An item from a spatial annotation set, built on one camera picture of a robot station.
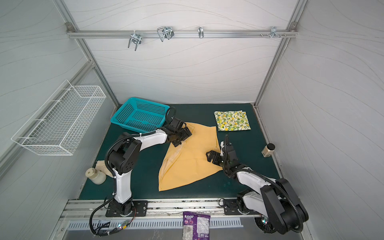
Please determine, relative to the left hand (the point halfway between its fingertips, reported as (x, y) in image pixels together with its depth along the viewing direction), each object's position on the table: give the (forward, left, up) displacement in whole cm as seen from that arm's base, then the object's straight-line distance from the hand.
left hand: (190, 134), depth 97 cm
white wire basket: (-16, +60, +27) cm, 68 cm away
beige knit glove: (-21, +53, -4) cm, 57 cm away
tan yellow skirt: (-17, +1, -3) cm, 18 cm away
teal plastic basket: (+20, +40, -5) cm, 45 cm away
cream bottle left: (-30, +47, +2) cm, 56 cm away
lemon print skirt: (+15, -30, -3) cm, 34 cm away
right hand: (-12, -16, 0) cm, 20 cm away
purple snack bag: (-49, -5, -1) cm, 50 cm away
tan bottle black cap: (-12, -47, +3) cm, 49 cm away
